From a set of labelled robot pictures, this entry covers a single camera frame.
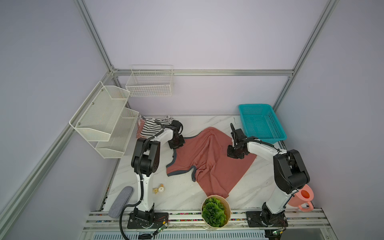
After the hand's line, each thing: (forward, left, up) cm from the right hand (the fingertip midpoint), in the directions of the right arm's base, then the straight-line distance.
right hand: (226, 155), depth 95 cm
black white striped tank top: (+20, +49, +6) cm, 54 cm away
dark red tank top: (+3, +13, -1) cm, 13 cm away
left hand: (+8, +30, -2) cm, 31 cm away
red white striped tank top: (+25, +59, +5) cm, 65 cm away
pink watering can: (-29, -31, +8) cm, 43 cm away
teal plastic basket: (+33, -33, -4) cm, 47 cm away
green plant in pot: (-34, +11, +9) cm, 37 cm away
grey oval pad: (-26, +59, +2) cm, 64 cm away
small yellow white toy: (-20, +39, 0) cm, 44 cm away
